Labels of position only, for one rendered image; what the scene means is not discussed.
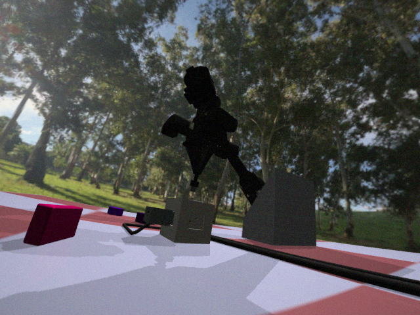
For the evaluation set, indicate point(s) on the small purple block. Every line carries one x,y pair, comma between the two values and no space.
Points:
115,211

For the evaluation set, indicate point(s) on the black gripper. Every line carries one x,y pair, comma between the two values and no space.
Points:
200,141

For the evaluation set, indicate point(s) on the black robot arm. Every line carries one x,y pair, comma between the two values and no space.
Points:
201,93

